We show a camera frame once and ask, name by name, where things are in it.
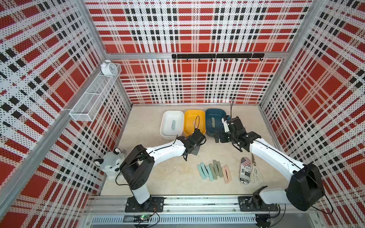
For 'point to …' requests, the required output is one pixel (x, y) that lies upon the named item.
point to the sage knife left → (212, 170)
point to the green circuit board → (142, 218)
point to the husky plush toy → (110, 165)
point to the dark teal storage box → (218, 114)
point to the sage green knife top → (213, 122)
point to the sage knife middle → (214, 163)
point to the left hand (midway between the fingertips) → (193, 146)
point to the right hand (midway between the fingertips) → (222, 134)
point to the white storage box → (172, 124)
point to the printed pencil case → (245, 170)
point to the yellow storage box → (194, 118)
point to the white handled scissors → (255, 173)
